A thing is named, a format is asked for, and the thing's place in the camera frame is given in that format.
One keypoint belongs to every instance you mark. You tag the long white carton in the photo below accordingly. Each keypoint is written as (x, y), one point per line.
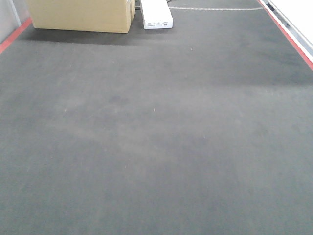
(156, 16)

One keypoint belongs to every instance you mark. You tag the large cardboard box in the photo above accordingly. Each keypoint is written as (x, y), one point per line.
(80, 14)

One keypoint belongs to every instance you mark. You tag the conveyor with dark grey belt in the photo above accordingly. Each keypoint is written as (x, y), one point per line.
(146, 122)

